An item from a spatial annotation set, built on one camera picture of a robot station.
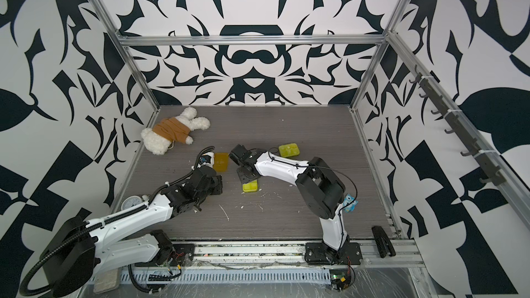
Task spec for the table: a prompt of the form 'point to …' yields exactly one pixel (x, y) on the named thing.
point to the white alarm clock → (130, 201)
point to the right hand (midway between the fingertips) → (247, 171)
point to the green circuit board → (340, 279)
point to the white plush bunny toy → (158, 139)
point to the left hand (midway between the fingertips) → (220, 175)
